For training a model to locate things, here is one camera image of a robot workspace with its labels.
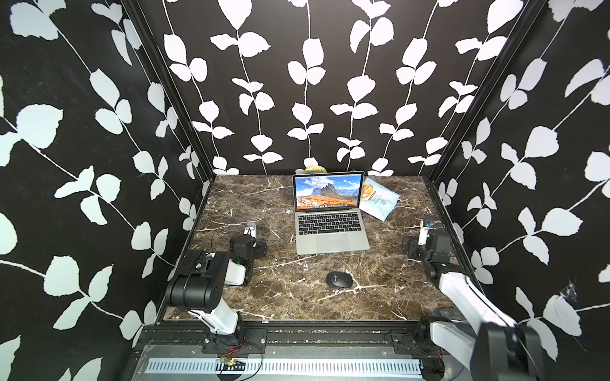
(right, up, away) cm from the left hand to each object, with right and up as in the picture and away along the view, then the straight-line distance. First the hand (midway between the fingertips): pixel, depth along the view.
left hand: (250, 233), depth 96 cm
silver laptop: (+33, +5, +8) cm, 34 cm away
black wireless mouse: (+36, -16, -10) cm, 41 cm away
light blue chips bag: (+57, +13, +14) cm, 60 cm away
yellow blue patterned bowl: (+27, +29, +23) cm, 45 cm away
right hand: (+65, 0, -7) cm, 65 cm away
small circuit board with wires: (0, -36, -26) cm, 44 cm away
